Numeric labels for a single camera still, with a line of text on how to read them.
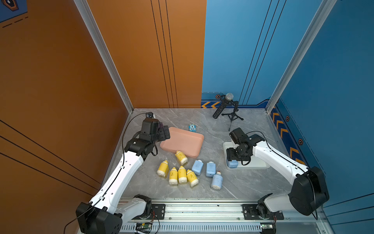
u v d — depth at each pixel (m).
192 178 0.77
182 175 0.79
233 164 0.86
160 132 0.68
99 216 0.37
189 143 1.00
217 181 0.76
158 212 0.75
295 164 0.46
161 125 1.12
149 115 0.67
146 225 0.72
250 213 0.72
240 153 0.69
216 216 0.73
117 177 0.43
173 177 0.77
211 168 0.81
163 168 0.81
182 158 0.85
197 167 0.81
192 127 1.06
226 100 0.94
